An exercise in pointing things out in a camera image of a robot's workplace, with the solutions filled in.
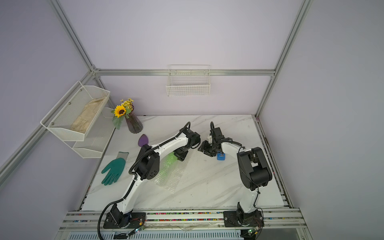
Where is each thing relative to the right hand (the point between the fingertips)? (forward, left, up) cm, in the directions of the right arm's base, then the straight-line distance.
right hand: (202, 151), depth 95 cm
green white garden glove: (-9, +54, -2) cm, 55 cm away
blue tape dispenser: (-4, -12, 0) cm, 12 cm away
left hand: (-4, +18, +2) cm, 19 cm away
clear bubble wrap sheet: (-12, +20, -3) cm, 23 cm away
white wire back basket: (+36, +8, +30) cm, 47 cm away
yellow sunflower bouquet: (+18, +50, +21) cm, 57 cm away
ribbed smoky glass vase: (+21, +48, +6) cm, 53 cm away
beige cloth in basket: (+3, +63, +27) cm, 69 cm away
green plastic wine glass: (-8, +20, +4) cm, 21 cm away
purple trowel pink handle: (+12, +42, -2) cm, 44 cm away
